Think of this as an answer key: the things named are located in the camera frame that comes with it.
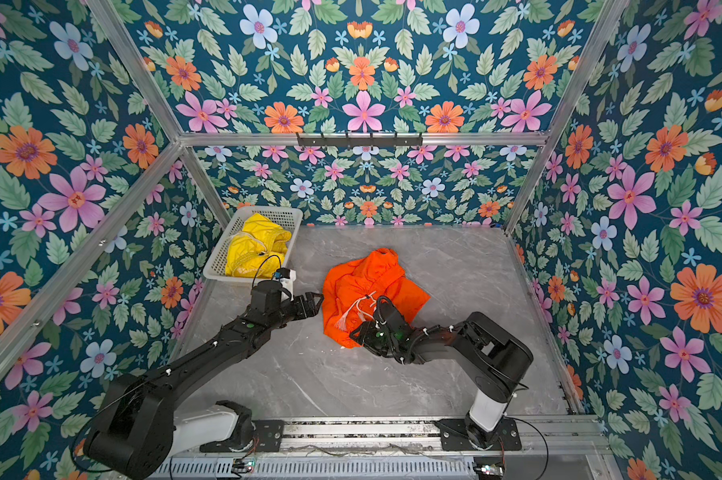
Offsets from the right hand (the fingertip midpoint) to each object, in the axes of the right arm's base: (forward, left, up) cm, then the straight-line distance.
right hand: (351, 336), depth 87 cm
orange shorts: (+16, +1, +1) cm, 16 cm away
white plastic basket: (+45, +47, +7) cm, 65 cm away
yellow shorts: (+30, +34, +5) cm, 46 cm away
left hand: (+9, +9, +11) cm, 17 cm away
